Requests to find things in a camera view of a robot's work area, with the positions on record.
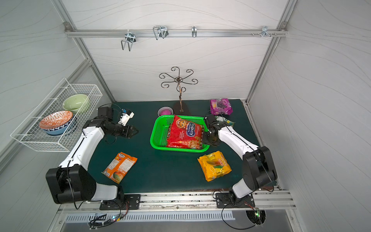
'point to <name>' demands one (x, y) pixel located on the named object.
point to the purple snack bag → (221, 106)
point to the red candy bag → (184, 134)
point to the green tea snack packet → (225, 120)
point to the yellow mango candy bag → (214, 165)
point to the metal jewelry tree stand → (178, 80)
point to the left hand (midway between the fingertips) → (134, 130)
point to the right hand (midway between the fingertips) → (207, 140)
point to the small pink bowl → (165, 110)
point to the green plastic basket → (160, 131)
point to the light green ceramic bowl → (77, 103)
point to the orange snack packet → (120, 167)
